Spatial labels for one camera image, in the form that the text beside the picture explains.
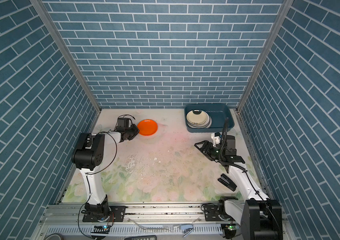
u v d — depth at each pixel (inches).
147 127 42.2
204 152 29.0
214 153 28.5
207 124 41.7
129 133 35.9
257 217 15.8
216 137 30.8
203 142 29.7
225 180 32.6
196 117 42.9
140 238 25.9
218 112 47.0
